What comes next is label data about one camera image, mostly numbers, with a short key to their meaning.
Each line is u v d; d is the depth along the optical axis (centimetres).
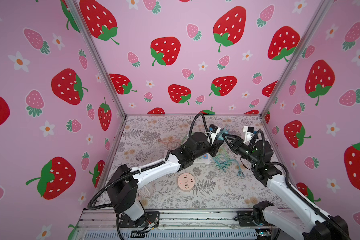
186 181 84
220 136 72
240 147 66
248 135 69
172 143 104
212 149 65
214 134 64
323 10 69
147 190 84
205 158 93
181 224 73
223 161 95
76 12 69
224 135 71
